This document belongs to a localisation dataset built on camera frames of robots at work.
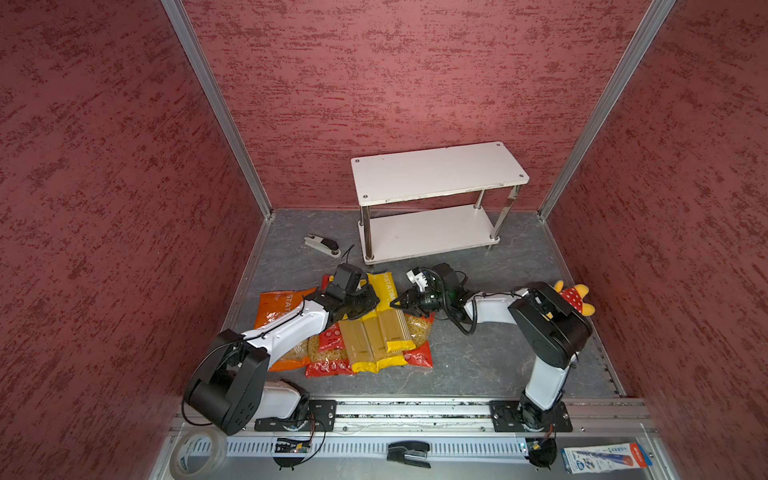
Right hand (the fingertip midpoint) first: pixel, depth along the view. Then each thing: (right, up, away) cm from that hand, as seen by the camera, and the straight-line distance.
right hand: (390, 313), depth 85 cm
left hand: (-3, +2, +1) cm, 3 cm away
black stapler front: (+5, -28, -17) cm, 33 cm away
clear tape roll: (-39, -28, -19) cm, 52 cm away
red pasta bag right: (+9, -4, 0) cm, 10 cm away
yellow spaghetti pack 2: (-3, -6, -8) cm, 11 cm away
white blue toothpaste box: (+51, -30, -17) cm, 61 cm away
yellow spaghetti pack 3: (-8, -6, -10) cm, 14 cm away
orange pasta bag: (-37, +2, +5) cm, 37 cm away
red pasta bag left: (-17, -11, -6) cm, 21 cm away
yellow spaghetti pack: (+1, -3, -4) cm, 5 cm away
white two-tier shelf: (+9, +41, -2) cm, 41 cm away
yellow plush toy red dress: (+58, +4, +6) cm, 59 cm away
